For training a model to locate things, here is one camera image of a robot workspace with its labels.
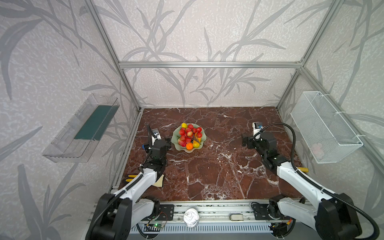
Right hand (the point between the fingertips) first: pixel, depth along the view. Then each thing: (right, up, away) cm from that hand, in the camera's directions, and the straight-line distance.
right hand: (249, 128), depth 85 cm
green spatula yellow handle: (+33, -24, 0) cm, 41 cm away
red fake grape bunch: (-37, -4, +7) cm, 37 cm away
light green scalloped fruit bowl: (-45, -9, +12) cm, 48 cm away
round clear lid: (-32, -40, -16) cm, 54 cm away
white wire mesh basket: (+26, -2, -22) cm, 35 cm away
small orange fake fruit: (-35, -12, +10) cm, 38 cm away
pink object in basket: (+30, -11, -11) cm, 34 cm away
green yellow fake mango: (-31, -10, +9) cm, 34 cm away
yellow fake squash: (-39, +1, +15) cm, 42 cm away
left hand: (-52, -3, +1) cm, 52 cm away
